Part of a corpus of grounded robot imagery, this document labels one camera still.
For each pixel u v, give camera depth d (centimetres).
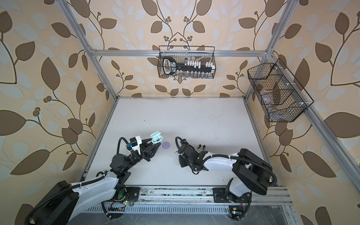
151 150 66
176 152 91
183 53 90
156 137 71
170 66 84
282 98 73
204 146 93
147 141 70
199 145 92
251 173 43
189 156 66
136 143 62
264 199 73
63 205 42
